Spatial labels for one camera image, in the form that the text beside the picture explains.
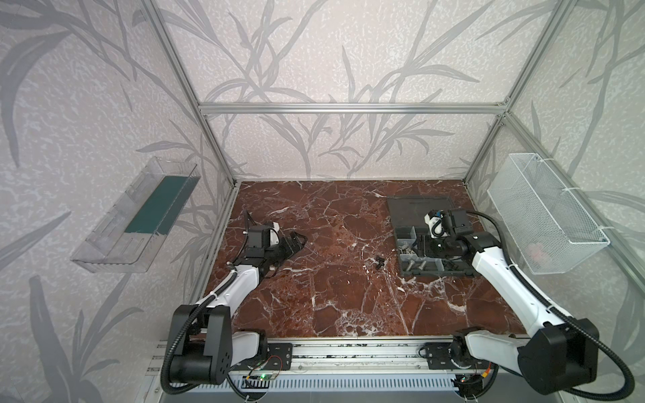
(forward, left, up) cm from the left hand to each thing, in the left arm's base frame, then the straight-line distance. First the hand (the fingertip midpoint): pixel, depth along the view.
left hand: (300, 243), depth 87 cm
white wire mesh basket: (-9, -67, +25) cm, 72 cm away
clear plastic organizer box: (+25, -46, -15) cm, 54 cm away
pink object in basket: (-9, -72, +11) cm, 74 cm away
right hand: (-2, -41, +4) cm, 41 cm away
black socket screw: (-2, -30, -9) cm, 31 cm away
